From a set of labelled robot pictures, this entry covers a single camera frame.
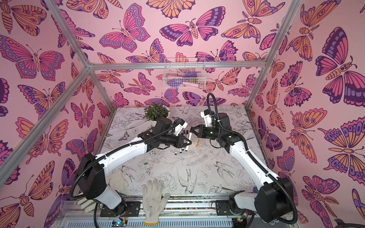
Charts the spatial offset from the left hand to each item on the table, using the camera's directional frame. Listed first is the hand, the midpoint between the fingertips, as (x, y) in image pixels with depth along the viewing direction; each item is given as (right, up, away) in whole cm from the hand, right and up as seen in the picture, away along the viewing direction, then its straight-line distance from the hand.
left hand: (191, 141), depth 76 cm
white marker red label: (-6, -8, +18) cm, 21 cm away
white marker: (-10, -10, +18) cm, 23 cm away
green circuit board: (-37, -41, -4) cm, 55 cm away
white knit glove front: (-20, -32, 0) cm, 38 cm away
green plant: (-23, +17, +16) cm, 33 cm away
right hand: (0, +7, 0) cm, 7 cm away
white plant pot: (-27, +10, +28) cm, 40 cm away
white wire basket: (-4, +44, +20) cm, 48 cm away
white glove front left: (-54, -33, -2) cm, 64 cm away
